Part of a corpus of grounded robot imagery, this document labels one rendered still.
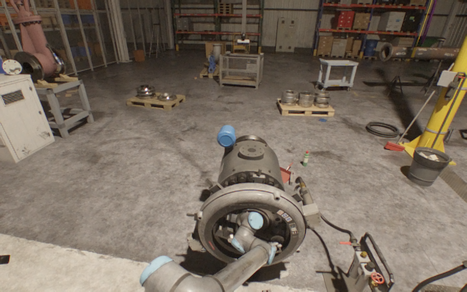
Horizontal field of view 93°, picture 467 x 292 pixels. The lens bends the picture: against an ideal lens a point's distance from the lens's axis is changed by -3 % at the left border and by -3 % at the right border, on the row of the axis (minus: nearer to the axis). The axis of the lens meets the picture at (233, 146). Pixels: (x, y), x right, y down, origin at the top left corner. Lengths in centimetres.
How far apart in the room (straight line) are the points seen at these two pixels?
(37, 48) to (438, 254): 608
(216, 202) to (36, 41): 437
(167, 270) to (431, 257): 256
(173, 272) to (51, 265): 199
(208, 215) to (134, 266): 105
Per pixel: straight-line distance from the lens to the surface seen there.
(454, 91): 449
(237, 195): 144
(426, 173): 388
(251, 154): 188
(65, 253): 276
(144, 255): 244
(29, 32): 521
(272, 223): 177
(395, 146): 470
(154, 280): 86
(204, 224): 162
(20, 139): 466
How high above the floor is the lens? 189
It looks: 29 degrees down
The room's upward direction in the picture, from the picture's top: 1 degrees clockwise
